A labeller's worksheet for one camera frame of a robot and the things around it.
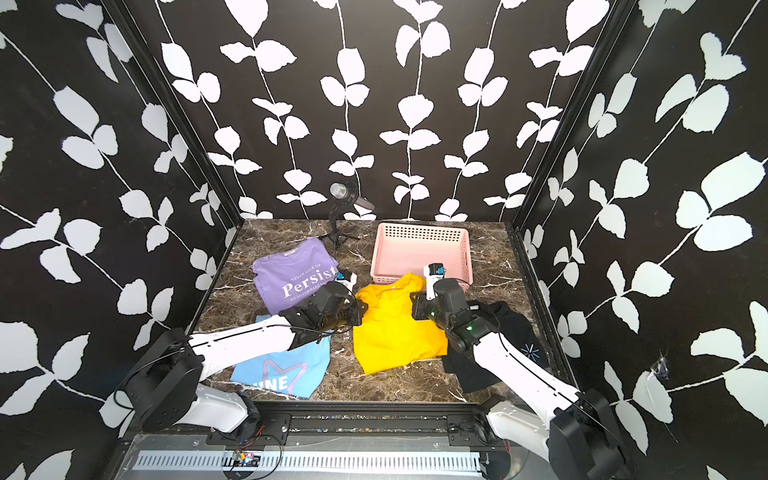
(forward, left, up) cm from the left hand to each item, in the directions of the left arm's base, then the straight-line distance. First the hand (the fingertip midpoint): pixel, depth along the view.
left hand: (371, 302), depth 84 cm
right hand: (+1, -11, +5) cm, 12 cm away
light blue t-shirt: (-15, +21, -10) cm, 28 cm away
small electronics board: (-35, +31, -13) cm, 48 cm away
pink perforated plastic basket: (+29, -12, -12) cm, 34 cm away
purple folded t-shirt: (+19, +30, -12) cm, 37 cm away
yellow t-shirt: (-8, -5, -4) cm, 10 cm away
